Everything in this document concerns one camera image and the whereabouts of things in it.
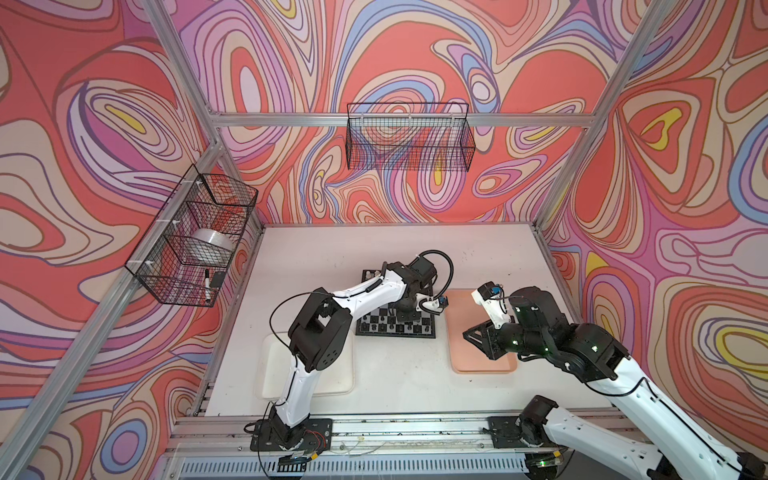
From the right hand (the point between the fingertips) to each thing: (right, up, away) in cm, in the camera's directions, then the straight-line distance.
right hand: (471, 342), depth 67 cm
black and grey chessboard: (-20, -1, +23) cm, 31 cm away
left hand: (-11, +3, +24) cm, 27 cm away
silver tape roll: (-62, +24, +6) cm, 67 cm away
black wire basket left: (-71, +20, +6) cm, 74 cm away
